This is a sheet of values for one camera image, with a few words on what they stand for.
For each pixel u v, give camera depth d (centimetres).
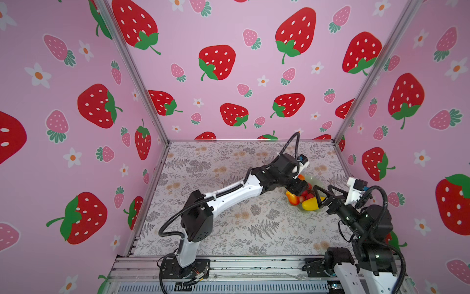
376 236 47
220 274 73
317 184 93
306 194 91
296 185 67
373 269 46
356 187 56
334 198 56
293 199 86
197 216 46
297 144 66
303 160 67
